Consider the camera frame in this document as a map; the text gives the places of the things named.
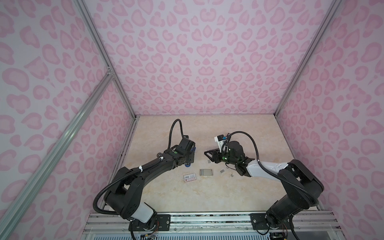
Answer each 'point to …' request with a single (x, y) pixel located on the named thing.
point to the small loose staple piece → (222, 171)
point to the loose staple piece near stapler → (209, 161)
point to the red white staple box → (190, 177)
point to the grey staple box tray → (206, 172)
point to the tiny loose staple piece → (232, 175)
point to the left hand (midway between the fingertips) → (190, 152)
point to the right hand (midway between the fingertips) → (207, 152)
